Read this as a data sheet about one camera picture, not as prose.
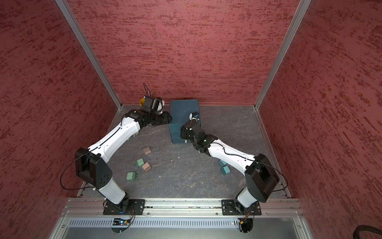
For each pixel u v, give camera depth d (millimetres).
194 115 738
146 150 906
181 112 884
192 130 605
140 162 874
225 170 851
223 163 874
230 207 740
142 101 1084
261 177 431
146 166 858
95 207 768
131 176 819
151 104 640
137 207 738
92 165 426
